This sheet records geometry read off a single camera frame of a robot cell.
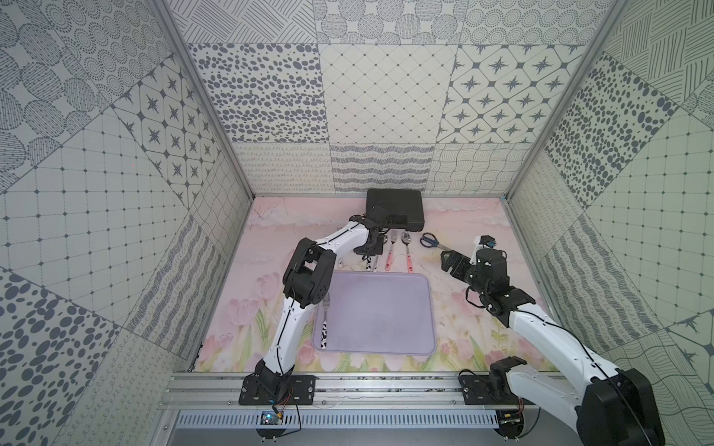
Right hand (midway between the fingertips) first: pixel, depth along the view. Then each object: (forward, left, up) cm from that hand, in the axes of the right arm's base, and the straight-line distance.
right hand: (452, 261), depth 85 cm
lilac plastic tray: (-12, +23, -14) cm, 29 cm away
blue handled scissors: (+17, +3, -13) cm, 22 cm away
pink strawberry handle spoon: (+18, +12, -13) cm, 25 cm away
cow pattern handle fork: (-18, +40, -12) cm, 45 cm away
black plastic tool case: (+32, +12, -9) cm, 35 cm away
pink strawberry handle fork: (+18, +17, -13) cm, 28 cm away
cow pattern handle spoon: (+7, +27, -13) cm, 30 cm away
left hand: (+13, +25, -11) cm, 30 cm away
